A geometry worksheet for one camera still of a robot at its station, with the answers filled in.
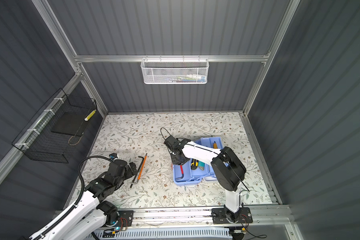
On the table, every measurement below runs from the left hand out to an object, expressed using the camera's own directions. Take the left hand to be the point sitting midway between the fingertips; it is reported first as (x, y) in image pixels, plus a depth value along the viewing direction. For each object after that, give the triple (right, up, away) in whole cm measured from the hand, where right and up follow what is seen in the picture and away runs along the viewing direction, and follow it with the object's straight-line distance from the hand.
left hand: (129, 167), depth 82 cm
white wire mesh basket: (+23, +70, +42) cm, 85 cm away
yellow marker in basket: (-22, +29, 0) cm, 36 cm away
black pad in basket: (-27, +25, -7) cm, 37 cm away
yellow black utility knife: (+36, +2, +1) cm, 36 cm away
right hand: (+28, +2, +9) cm, 29 cm away
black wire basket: (-34, +15, -16) cm, 41 cm away
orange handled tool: (+5, -2, +10) cm, 11 cm away
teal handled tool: (+40, +1, +2) cm, 40 cm away
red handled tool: (+29, -7, +5) cm, 30 cm away
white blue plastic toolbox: (+35, -2, -2) cm, 35 cm away
